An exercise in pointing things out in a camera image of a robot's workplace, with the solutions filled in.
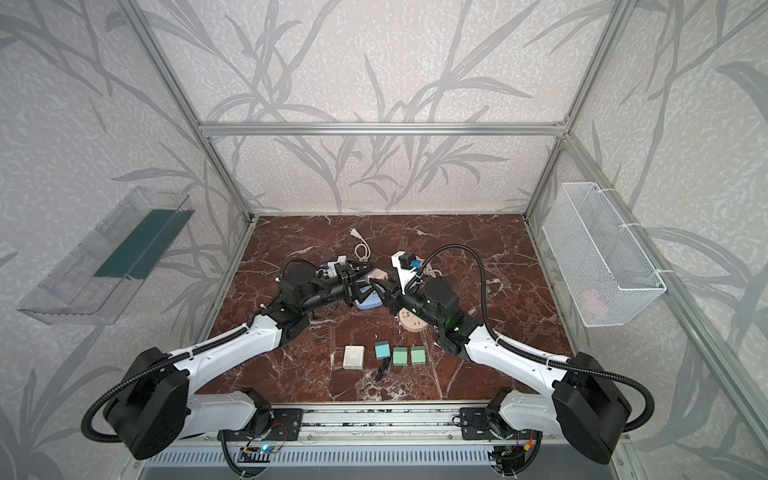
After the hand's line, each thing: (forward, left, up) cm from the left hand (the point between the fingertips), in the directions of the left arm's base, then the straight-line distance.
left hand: (381, 265), depth 71 cm
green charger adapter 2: (-13, -10, -25) cm, 30 cm away
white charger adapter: (-14, +8, -25) cm, 30 cm away
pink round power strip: (-3, -8, -25) cm, 27 cm away
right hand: (+1, +1, -2) cm, 2 cm away
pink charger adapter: (-1, +1, -2) cm, 2 cm away
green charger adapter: (-13, -5, -25) cm, 29 cm away
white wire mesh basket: (-7, -48, +8) cm, 49 cm away
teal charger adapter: (-11, 0, -26) cm, 29 cm away
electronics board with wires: (-34, +27, -28) cm, 51 cm away
